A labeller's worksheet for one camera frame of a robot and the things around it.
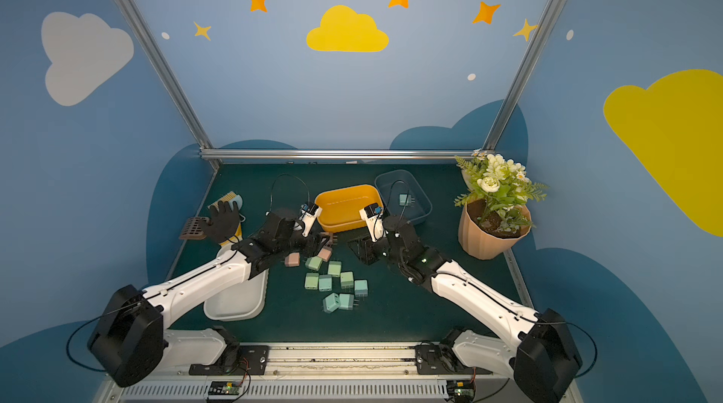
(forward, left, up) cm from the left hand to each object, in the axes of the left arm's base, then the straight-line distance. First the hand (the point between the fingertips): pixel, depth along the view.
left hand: (322, 229), depth 85 cm
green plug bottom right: (-18, -8, -11) cm, 23 cm away
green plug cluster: (-5, +4, -12) cm, 14 cm away
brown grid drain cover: (+7, +49, -14) cm, 52 cm away
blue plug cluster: (-12, -1, -13) cm, 17 cm away
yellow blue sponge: (+21, +40, -14) cm, 47 cm away
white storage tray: (-19, +22, -11) cm, 31 cm away
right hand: (-5, -11, +5) cm, 13 cm away
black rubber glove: (+9, +38, -11) cm, 40 cm away
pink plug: (-5, +10, -10) cm, 15 cm away
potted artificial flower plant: (+5, -54, +2) cm, 54 cm away
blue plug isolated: (+22, -28, -12) cm, 37 cm away
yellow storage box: (+18, -4, -13) cm, 23 cm away
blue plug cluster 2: (-13, -12, -13) cm, 22 cm away
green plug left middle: (-12, +3, -12) cm, 17 cm away
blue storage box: (+30, -23, -13) cm, 40 cm away
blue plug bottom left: (-19, -4, -11) cm, 22 cm away
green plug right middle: (-10, -8, -13) cm, 19 cm away
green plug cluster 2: (-6, -3, -13) cm, 15 cm away
